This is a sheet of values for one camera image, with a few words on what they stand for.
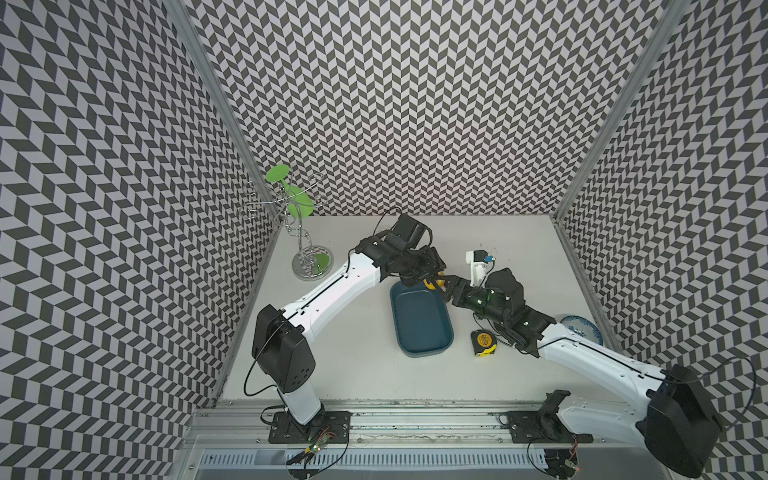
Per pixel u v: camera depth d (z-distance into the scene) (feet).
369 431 2.42
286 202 2.72
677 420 1.29
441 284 2.42
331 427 2.33
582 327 2.86
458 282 2.19
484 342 2.76
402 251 1.96
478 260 2.27
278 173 2.84
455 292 2.19
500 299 1.90
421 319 2.97
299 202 2.93
